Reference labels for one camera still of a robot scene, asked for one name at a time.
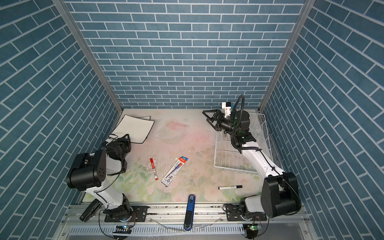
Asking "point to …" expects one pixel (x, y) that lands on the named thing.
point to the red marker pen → (153, 169)
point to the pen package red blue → (169, 177)
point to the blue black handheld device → (189, 213)
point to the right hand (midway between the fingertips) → (203, 115)
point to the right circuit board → (254, 226)
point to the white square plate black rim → (145, 117)
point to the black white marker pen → (230, 187)
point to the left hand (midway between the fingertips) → (129, 132)
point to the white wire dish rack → (227, 157)
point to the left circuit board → (122, 229)
